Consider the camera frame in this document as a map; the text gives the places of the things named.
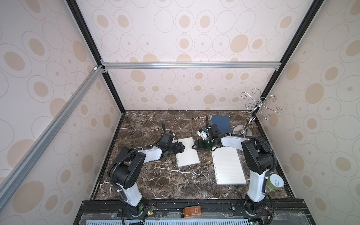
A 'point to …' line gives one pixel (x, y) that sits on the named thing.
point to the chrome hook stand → (243, 130)
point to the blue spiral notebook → (222, 123)
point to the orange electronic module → (192, 210)
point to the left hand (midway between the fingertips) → (185, 147)
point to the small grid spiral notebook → (190, 156)
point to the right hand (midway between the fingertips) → (200, 147)
